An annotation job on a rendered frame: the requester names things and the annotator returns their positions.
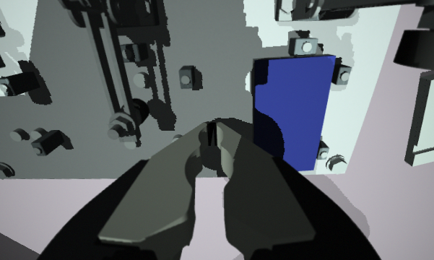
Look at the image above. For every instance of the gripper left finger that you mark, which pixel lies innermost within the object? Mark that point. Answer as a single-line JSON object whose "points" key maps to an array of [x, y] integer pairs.
{"points": [[149, 207]]}

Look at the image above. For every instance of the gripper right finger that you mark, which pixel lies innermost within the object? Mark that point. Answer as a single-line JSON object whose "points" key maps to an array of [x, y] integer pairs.
{"points": [[268, 204]]}

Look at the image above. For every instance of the toggle clamp with red handle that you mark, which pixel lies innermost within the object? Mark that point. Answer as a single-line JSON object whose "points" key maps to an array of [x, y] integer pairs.
{"points": [[111, 14]]}

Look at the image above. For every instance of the blue flat blank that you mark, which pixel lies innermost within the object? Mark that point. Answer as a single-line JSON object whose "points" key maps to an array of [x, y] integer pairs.
{"points": [[290, 96]]}

